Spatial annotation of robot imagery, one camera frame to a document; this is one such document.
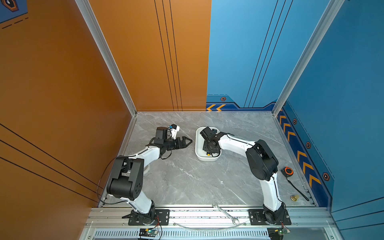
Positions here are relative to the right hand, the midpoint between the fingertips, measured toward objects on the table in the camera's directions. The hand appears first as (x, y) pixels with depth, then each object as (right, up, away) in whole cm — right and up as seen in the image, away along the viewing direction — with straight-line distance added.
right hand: (205, 149), depth 98 cm
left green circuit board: (-29, -35, -28) cm, 53 cm away
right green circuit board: (+32, -35, -28) cm, 56 cm away
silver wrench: (+4, -26, -21) cm, 34 cm away
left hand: (-12, +6, -8) cm, 15 cm away
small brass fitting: (+46, -23, -20) cm, 55 cm away
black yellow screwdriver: (+1, -2, -6) cm, 7 cm away
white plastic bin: (-3, -3, -5) cm, 6 cm away
